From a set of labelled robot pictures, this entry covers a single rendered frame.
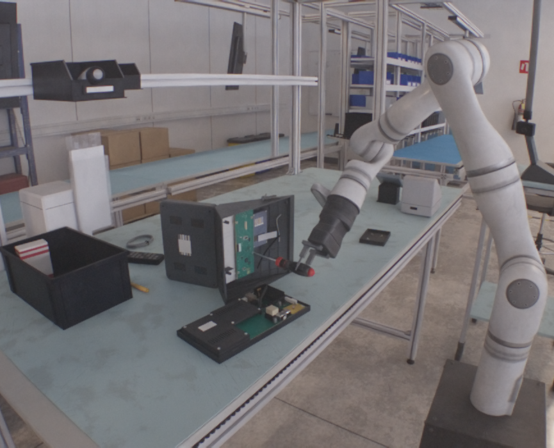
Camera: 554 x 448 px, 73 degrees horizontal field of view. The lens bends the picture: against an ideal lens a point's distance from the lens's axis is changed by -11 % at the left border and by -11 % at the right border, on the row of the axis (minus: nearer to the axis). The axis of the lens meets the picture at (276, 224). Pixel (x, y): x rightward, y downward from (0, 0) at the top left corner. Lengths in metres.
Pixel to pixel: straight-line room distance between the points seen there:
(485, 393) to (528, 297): 0.23
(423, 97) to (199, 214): 0.55
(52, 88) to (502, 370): 1.19
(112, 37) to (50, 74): 4.49
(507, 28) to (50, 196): 6.89
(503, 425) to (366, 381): 1.46
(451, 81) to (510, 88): 6.51
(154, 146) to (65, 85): 3.63
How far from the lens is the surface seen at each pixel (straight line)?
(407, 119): 0.89
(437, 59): 0.77
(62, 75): 1.10
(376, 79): 3.52
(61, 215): 1.22
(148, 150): 4.62
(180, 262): 1.05
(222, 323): 0.84
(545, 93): 7.24
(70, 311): 0.94
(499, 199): 0.78
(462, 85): 0.76
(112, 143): 4.35
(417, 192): 1.63
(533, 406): 1.03
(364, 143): 0.97
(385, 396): 2.26
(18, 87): 1.26
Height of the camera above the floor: 1.47
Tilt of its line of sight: 19 degrees down
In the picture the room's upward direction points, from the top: straight up
